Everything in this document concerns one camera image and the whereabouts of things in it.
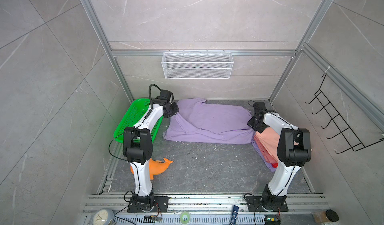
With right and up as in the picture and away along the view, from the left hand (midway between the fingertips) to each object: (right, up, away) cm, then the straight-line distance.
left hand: (176, 107), depth 96 cm
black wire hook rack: (+77, -16, -37) cm, 87 cm away
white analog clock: (-30, -51, -29) cm, 66 cm away
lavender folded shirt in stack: (+53, -30, -7) cm, 61 cm away
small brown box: (+69, -51, -30) cm, 91 cm away
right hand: (+51, -12, +3) cm, 52 cm away
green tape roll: (+7, -54, -26) cm, 60 cm away
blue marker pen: (+31, -51, -26) cm, 65 cm away
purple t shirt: (+16, -10, +11) cm, 22 cm away
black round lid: (+71, -48, -33) cm, 92 cm away
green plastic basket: (-31, -4, +4) cm, 31 cm away
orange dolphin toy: (-9, -33, -16) cm, 38 cm away
